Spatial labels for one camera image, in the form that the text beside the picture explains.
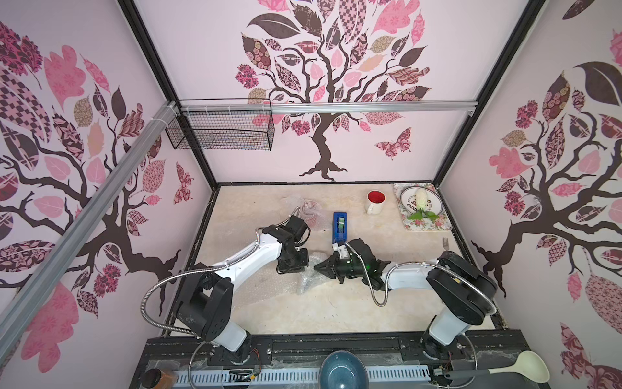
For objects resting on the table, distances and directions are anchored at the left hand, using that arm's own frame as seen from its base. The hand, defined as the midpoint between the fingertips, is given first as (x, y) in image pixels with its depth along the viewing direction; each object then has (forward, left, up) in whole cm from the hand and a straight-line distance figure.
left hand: (304, 273), depth 83 cm
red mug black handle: (+28, -2, +1) cm, 28 cm away
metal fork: (+16, -59, -8) cm, 62 cm away
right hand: (+1, -4, +3) cm, 5 cm away
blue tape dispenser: (+21, -14, -2) cm, 25 cm away
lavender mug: (-3, -2, +2) cm, 4 cm away
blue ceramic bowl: (-28, -12, -6) cm, 31 cm away
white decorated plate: (+37, -61, -5) cm, 71 cm away
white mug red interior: (+35, -31, -2) cm, 47 cm away
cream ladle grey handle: (-27, -69, -6) cm, 74 cm away
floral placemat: (+25, -60, -6) cm, 65 cm away
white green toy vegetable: (+36, -53, -2) cm, 64 cm away
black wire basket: (+51, +33, +27) cm, 67 cm away
